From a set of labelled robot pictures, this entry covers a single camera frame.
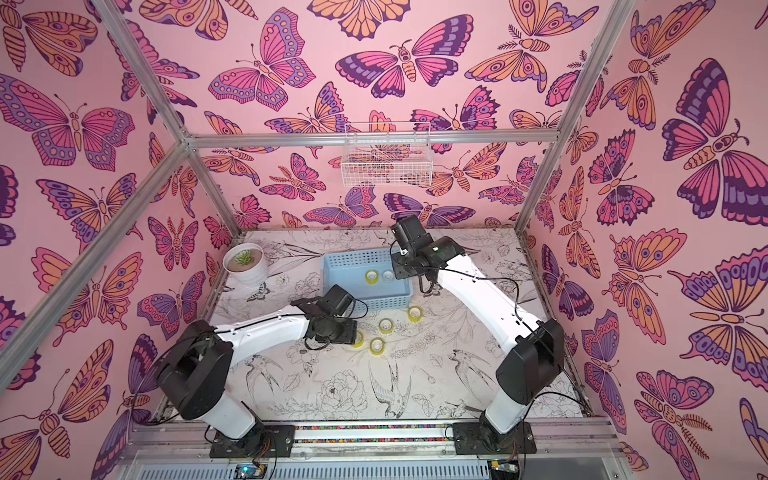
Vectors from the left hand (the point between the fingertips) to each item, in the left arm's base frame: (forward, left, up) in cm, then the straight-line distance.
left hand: (352, 333), depth 89 cm
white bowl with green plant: (+21, +36, +8) cm, 42 cm away
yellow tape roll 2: (+7, -19, -1) cm, 21 cm away
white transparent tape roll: (+23, -10, -3) cm, 25 cm away
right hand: (+11, -13, +20) cm, 27 cm away
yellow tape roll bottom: (-3, -7, -3) cm, 8 cm away
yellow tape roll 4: (-2, -3, -2) cm, 4 cm away
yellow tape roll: (+22, -5, -1) cm, 22 cm away
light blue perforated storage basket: (+26, +4, -1) cm, 26 cm away
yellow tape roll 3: (+4, -10, -2) cm, 11 cm away
